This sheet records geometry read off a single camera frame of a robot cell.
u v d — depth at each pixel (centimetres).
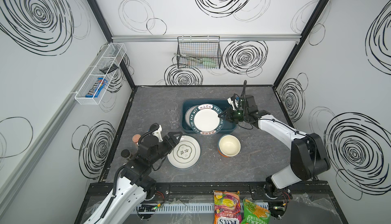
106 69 76
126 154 78
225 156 78
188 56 85
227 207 68
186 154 85
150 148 54
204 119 85
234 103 75
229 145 84
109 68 76
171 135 67
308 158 44
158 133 69
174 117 99
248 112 69
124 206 56
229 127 91
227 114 78
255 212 65
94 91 70
